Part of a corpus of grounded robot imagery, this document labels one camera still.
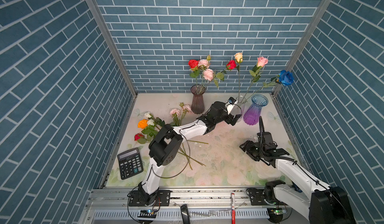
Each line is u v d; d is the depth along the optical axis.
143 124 0.99
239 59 0.82
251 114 0.97
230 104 0.75
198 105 1.12
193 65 0.94
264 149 0.67
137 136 0.91
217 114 0.70
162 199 0.73
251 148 0.77
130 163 0.83
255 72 0.78
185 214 0.66
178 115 1.05
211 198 0.75
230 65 0.84
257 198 0.74
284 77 0.67
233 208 0.70
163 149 0.52
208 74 0.87
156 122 1.02
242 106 0.94
